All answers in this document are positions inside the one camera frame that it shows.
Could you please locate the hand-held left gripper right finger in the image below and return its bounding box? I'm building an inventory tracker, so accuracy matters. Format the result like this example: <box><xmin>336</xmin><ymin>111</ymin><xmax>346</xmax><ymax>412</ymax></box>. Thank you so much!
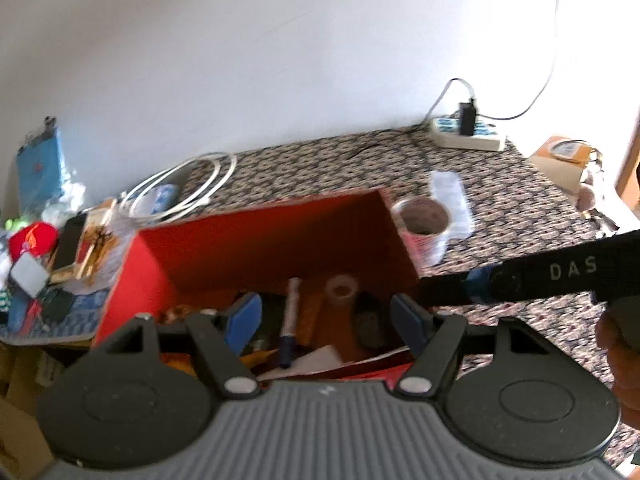
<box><xmin>389</xmin><ymin>293</ymin><xmax>567</xmax><ymax>397</ymax></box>

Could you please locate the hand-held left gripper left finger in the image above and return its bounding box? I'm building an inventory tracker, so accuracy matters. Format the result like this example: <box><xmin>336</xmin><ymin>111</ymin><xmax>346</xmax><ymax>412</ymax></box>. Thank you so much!
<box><xmin>89</xmin><ymin>291</ymin><xmax>264</xmax><ymax>401</ymax></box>

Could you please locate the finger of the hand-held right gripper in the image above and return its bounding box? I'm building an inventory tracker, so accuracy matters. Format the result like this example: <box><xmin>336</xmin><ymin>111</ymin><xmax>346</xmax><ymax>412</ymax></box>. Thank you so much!
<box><xmin>416</xmin><ymin>266</ymin><xmax>499</xmax><ymax>309</ymax></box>

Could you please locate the blue and white pen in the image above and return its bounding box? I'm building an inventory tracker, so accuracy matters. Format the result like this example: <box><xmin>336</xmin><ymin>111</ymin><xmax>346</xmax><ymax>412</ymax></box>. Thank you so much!
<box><xmin>277</xmin><ymin>277</ymin><xmax>304</xmax><ymax>371</ymax></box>

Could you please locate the small clear tape roll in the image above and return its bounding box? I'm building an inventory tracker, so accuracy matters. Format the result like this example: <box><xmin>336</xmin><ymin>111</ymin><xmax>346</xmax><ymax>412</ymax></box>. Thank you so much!
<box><xmin>324</xmin><ymin>274</ymin><xmax>362</xmax><ymax>307</ymax></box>

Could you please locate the red cardboard box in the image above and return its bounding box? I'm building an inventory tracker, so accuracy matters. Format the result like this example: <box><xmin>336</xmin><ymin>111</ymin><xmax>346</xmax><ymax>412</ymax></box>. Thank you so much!
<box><xmin>91</xmin><ymin>187</ymin><xmax>422</xmax><ymax>383</ymax></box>

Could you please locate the person's right hand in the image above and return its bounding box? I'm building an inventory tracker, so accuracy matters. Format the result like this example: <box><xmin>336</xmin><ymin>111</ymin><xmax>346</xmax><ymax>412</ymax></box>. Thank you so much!
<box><xmin>594</xmin><ymin>307</ymin><xmax>640</xmax><ymax>432</ymax></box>

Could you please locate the pink plush toy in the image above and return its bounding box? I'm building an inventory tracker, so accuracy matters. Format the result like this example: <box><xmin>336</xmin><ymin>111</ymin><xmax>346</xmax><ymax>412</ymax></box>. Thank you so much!
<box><xmin>574</xmin><ymin>169</ymin><xmax>617</xmax><ymax>222</ymax></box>

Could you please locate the floral tablecloth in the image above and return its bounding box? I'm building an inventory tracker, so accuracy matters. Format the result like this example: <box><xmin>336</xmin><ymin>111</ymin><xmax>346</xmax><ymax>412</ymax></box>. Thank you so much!
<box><xmin>177</xmin><ymin>127</ymin><xmax>640</xmax><ymax>467</ymax></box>

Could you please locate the orange box with tape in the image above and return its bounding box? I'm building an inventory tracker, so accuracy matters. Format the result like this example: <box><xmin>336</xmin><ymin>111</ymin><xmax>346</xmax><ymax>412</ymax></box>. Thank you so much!
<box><xmin>529</xmin><ymin>135</ymin><xmax>601</xmax><ymax>197</ymax></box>

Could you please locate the blue and white wrapper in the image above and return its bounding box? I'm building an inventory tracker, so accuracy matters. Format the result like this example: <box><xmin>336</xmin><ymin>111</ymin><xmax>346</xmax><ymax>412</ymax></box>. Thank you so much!
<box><xmin>134</xmin><ymin>184</ymin><xmax>182</xmax><ymax>217</ymax></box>

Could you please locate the white power strip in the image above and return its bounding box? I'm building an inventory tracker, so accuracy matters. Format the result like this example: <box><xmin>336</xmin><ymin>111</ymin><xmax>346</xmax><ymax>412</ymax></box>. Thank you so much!
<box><xmin>430</xmin><ymin>117</ymin><xmax>506</xmax><ymax>153</ymax></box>

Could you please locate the gold printed package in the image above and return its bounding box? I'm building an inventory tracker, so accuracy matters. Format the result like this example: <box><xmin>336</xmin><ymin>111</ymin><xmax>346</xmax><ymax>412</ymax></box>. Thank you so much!
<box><xmin>49</xmin><ymin>199</ymin><xmax>132</xmax><ymax>287</ymax></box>

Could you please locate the black charger plug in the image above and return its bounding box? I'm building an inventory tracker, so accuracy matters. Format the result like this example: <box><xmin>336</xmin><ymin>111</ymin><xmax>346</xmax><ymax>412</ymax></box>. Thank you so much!
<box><xmin>458</xmin><ymin>101</ymin><xmax>479</xmax><ymax>137</ymax></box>

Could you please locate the blue patterned mat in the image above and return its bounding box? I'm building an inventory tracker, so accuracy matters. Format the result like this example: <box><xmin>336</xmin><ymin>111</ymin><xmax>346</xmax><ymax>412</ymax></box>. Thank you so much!
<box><xmin>0</xmin><ymin>284</ymin><xmax>112</xmax><ymax>347</ymax></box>

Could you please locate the black phone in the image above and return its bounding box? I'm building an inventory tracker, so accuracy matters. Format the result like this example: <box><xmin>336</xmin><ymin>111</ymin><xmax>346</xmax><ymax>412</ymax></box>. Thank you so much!
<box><xmin>49</xmin><ymin>214</ymin><xmax>89</xmax><ymax>272</ymax></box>

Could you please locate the white card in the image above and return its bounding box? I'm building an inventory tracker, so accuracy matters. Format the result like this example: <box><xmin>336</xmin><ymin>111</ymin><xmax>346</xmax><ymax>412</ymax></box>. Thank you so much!
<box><xmin>9</xmin><ymin>254</ymin><xmax>49</xmax><ymax>297</ymax></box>

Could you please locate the red cap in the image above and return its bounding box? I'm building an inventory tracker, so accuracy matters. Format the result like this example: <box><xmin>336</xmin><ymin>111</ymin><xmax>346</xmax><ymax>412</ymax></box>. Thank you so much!
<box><xmin>8</xmin><ymin>222</ymin><xmax>60</xmax><ymax>257</ymax></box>

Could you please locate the brown cardboard box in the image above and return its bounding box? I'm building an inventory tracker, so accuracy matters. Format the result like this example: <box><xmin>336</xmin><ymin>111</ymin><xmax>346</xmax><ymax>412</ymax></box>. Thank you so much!
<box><xmin>0</xmin><ymin>344</ymin><xmax>67</xmax><ymax>480</ymax></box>

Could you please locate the blue packet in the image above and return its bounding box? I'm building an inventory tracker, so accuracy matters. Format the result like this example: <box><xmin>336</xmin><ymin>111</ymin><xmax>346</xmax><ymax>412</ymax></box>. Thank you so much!
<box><xmin>16</xmin><ymin>126</ymin><xmax>69</xmax><ymax>212</ymax></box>

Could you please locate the wooden door frame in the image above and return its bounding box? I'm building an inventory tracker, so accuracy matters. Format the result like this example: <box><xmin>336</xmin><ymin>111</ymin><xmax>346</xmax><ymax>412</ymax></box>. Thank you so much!
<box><xmin>615</xmin><ymin>110</ymin><xmax>640</xmax><ymax>211</ymax></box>

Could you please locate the white coiled cable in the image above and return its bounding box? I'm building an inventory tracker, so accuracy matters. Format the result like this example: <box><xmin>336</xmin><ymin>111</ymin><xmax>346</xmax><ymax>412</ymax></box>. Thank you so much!
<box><xmin>119</xmin><ymin>152</ymin><xmax>239</xmax><ymax>224</ymax></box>

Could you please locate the black charger cable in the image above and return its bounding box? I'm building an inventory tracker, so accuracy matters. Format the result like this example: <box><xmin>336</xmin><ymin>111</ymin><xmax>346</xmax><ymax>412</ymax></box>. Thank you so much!
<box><xmin>349</xmin><ymin>77</ymin><xmax>477</xmax><ymax>157</ymax></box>

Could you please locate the grey power cord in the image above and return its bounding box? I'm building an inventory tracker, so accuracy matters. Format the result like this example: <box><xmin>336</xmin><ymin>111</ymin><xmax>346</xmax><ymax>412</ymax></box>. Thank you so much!
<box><xmin>475</xmin><ymin>0</ymin><xmax>562</xmax><ymax>122</ymax></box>

